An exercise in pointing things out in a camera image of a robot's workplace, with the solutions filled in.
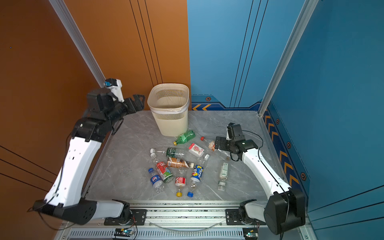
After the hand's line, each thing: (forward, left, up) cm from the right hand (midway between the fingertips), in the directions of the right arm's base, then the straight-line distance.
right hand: (221, 143), depth 84 cm
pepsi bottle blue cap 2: (-14, +14, -10) cm, 23 cm away
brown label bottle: (-7, +27, -10) cm, 30 cm away
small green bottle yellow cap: (+11, +22, -10) cm, 27 cm away
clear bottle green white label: (-14, -1, -11) cm, 18 cm away
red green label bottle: (-13, +32, -9) cm, 36 cm away
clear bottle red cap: (+5, +5, -9) cm, 12 cm away
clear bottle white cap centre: (-3, +11, -12) cm, 17 cm away
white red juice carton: (+2, +15, -11) cm, 18 cm away
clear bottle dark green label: (0, +30, -9) cm, 31 cm away
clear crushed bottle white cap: (-3, +42, -14) cm, 44 cm away
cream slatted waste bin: (+35, +34, +1) cm, 49 cm away
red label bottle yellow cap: (-18, +23, -10) cm, 31 cm away
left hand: (+5, +40, +29) cm, 50 cm away
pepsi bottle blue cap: (-18, +36, -9) cm, 41 cm away
